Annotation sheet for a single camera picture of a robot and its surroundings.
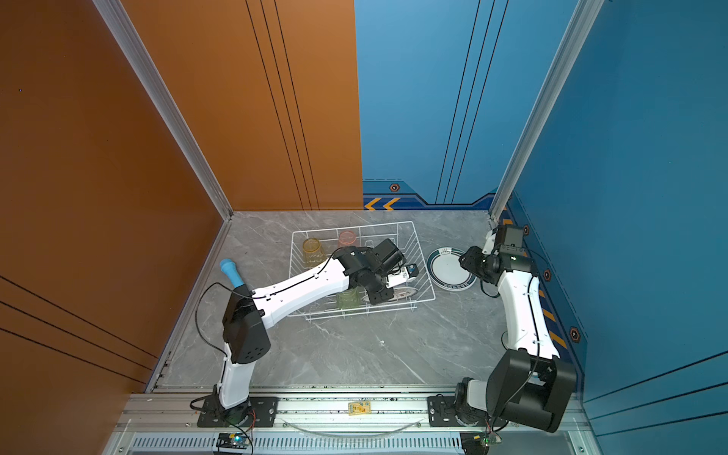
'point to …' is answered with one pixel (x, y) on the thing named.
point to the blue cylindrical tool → (230, 268)
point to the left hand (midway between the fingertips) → (388, 285)
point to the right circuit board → (478, 443)
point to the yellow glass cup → (313, 251)
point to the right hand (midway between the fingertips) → (465, 260)
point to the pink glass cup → (347, 237)
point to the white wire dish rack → (404, 233)
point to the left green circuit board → (232, 441)
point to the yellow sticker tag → (359, 408)
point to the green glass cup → (348, 299)
